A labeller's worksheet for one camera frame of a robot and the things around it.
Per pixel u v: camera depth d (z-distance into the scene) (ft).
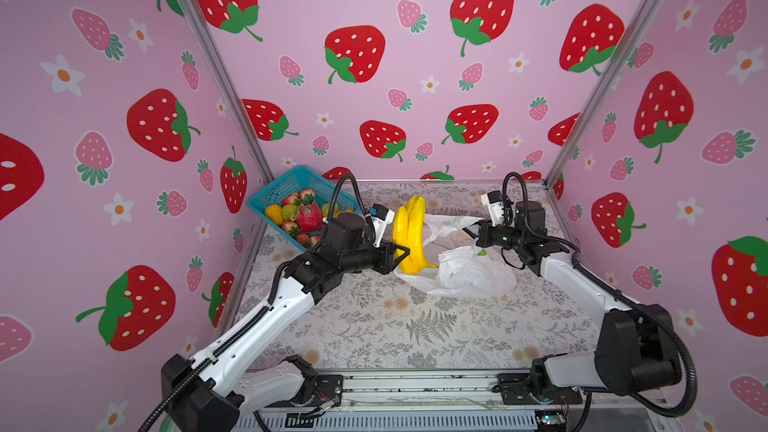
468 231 2.68
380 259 2.05
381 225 2.09
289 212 3.39
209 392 1.23
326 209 3.50
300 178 3.70
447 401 2.40
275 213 3.42
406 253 2.29
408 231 2.29
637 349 1.38
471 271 2.44
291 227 3.31
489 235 2.43
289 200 3.59
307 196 3.65
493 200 2.46
